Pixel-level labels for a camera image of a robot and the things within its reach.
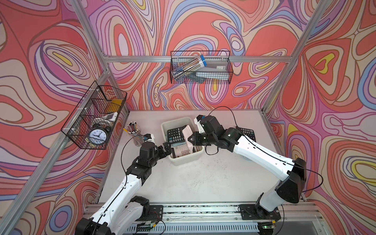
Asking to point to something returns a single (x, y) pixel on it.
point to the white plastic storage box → (187, 159)
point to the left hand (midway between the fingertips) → (166, 145)
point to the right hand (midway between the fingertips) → (190, 143)
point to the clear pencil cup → (133, 129)
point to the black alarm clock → (98, 135)
